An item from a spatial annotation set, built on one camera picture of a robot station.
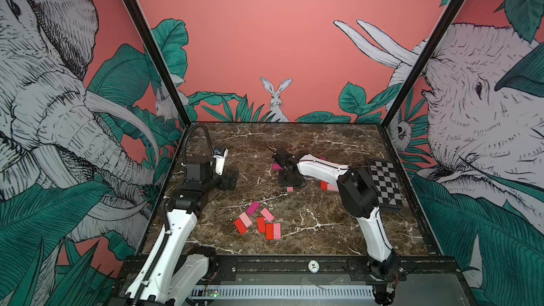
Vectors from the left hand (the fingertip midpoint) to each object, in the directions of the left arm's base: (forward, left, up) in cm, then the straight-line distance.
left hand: (227, 165), depth 78 cm
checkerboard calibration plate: (0, -69, -18) cm, 71 cm away
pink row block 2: (-19, -18, -19) cm, 33 cm away
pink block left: (-14, -5, -20) cm, 25 cm away
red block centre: (-16, -12, -20) cm, 28 cm away
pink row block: (-1, -25, -19) cm, 31 cm away
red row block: (-19, -15, -20) cm, 31 cm away
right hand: (+3, -22, -20) cm, 30 cm away
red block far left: (-16, -3, -20) cm, 26 cm away
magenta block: (+17, -44, -22) cm, 52 cm away
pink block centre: (-13, -15, -20) cm, 28 cm away
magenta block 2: (-9, -8, -20) cm, 23 cm away
